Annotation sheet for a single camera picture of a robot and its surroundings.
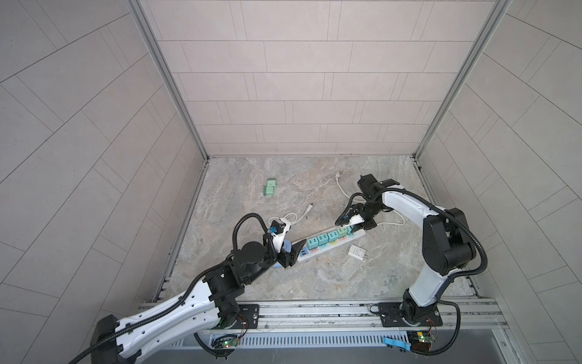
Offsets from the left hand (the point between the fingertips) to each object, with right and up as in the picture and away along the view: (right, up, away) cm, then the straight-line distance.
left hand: (300, 234), depth 70 cm
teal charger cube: (+4, -6, +11) cm, 13 cm away
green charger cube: (+15, -3, +13) cm, 21 cm away
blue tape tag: (+28, -31, -4) cm, 42 cm away
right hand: (+20, 0, +20) cm, 28 cm away
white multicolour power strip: (+2, -11, +13) cm, 17 cm away
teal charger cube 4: (+18, -2, +14) cm, 23 cm away
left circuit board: (-20, -30, -6) cm, 36 cm away
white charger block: (+21, -10, +13) cm, 26 cm away
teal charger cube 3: (+12, -4, +12) cm, 18 cm away
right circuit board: (+38, -31, -2) cm, 49 cm away
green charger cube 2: (-14, +15, +33) cm, 39 cm away
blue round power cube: (-4, -1, -8) cm, 9 cm away
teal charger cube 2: (+8, -5, +12) cm, 15 cm away
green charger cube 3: (-15, +11, +31) cm, 36 cm away
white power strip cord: (+18, +18, +38) cm, 46 cm away
